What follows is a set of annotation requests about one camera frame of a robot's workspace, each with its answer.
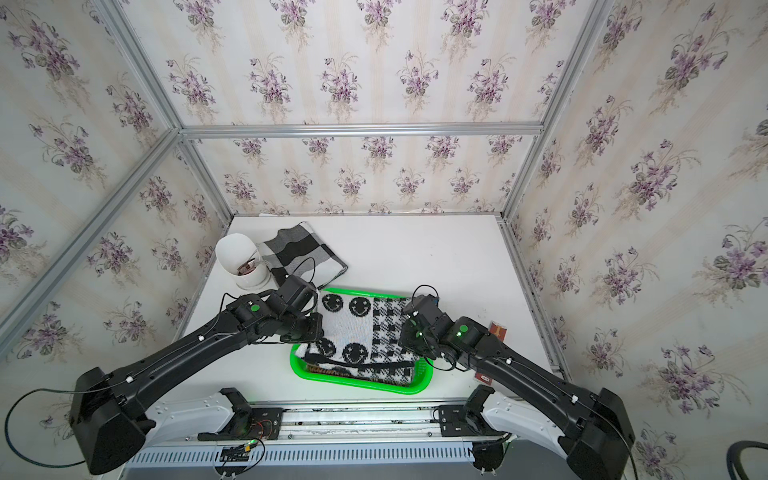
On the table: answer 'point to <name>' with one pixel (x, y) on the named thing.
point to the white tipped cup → (240, 256)
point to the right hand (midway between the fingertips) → (401, 340)
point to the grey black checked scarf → (299, 252)
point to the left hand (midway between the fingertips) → (328, 336)
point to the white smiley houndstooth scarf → (360, 340)
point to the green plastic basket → (424, 368)
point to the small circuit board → (235, 454)
